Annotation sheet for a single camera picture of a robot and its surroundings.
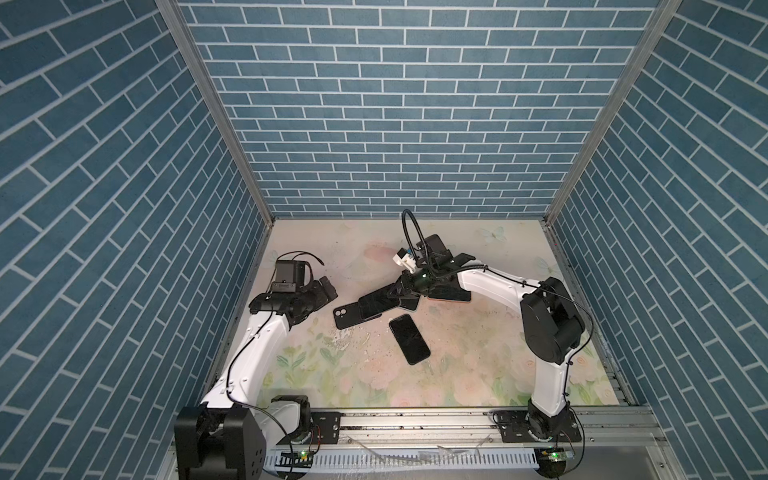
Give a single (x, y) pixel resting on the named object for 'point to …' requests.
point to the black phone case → (349, 315)
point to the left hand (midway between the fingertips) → (327, 294)
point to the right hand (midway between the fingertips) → (387, 292)
